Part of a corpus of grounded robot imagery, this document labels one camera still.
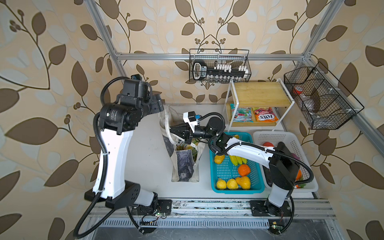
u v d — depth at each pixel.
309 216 0.73
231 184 0.78
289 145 0.95
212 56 0.89
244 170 0.81
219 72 0.83
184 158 0.72
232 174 0.85
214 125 0.57
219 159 0.87
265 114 0.89
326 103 0.72
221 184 0.79
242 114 0.89
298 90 0.81
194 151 0.66
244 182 0.77
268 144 0.92
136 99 0.40
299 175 0.77
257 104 0.76
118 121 0.35
